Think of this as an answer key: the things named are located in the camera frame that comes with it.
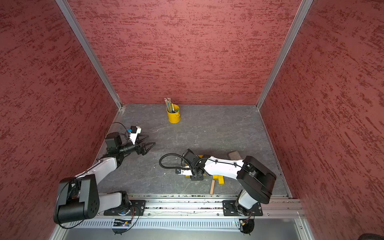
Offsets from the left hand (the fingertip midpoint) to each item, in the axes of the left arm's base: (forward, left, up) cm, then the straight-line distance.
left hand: (151, 141), depth 84 cm
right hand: (-12, -26, -14) cm, 32 cm away
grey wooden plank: (-2, -51, -12) cm, 52 cm away
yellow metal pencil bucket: (+24, -10, -6) cm, 26 cm away
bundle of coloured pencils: (+30, -7, 0) cm, 31 cm away
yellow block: (-15, -21, -13) cm, 29 cm away
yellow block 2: (-16, -40, -12) cm, 45 cm away
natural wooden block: (-21, -35, -11) cm, 43 cm away
